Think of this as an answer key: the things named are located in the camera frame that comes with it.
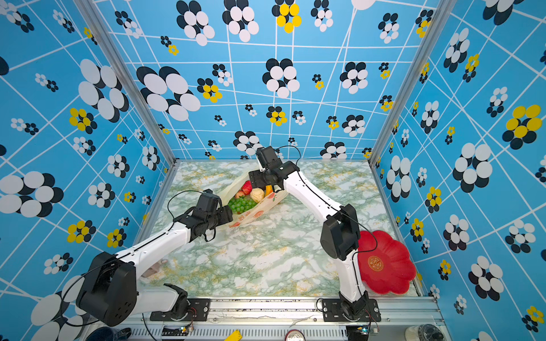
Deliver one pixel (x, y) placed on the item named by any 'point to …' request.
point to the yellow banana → (268, 190)
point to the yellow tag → (235, 335)
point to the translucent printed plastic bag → (227, 192)
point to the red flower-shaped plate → (384, 263)
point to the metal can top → (294, 334)
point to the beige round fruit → (257, 194)
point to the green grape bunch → (240, 204)
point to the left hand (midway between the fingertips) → (229, 211)
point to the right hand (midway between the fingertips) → (263, 175)
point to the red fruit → (247, 187)
